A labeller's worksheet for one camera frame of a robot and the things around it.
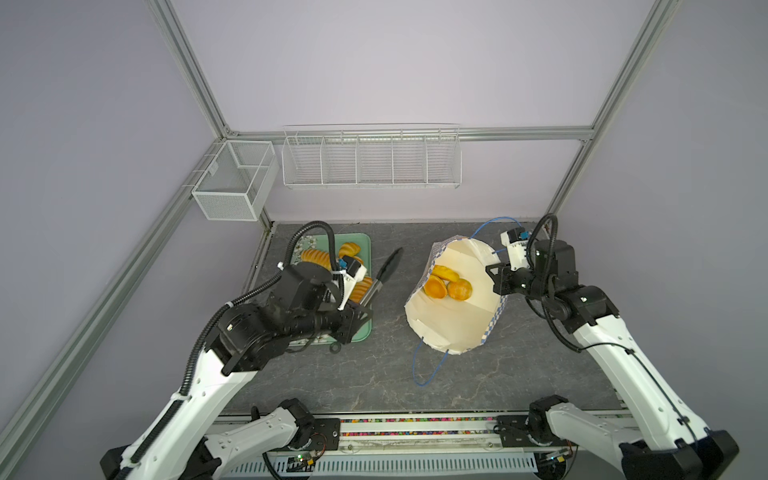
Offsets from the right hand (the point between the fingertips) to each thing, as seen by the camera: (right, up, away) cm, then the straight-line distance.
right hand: (489, 269), depth 74 cm
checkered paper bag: (-5, -13, +22) cm, 26 cm away
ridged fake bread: (-35, -8, +23) cm, 42 cm away
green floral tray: (-52, +7, +42) cm, 68 cm away
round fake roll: (-40, +5, +31) cm, 51 cm away
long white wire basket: (-31, +36, +26) cm, 54 cm away
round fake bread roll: (-11, -7, +22) cm, 25 cm away
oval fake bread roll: (-8, -2, +21) cm, 22 cm away
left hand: (-30, -9, -13) cm, 34 cm away
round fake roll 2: (-3, -8, +20) cm, 22 cm away
